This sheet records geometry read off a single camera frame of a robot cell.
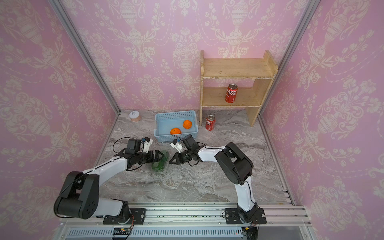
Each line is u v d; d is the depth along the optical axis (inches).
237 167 20.7
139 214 29.4
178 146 34.1
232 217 28.7
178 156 32.0
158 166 34.3
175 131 39.6
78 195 17.0
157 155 32.0
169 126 43.3
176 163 32.0
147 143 32.9
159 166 34.2
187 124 42.9
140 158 30.3
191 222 28.7
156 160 31.9
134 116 44.1
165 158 34.6
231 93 35.3
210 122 40.3
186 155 31.8
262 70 32.9
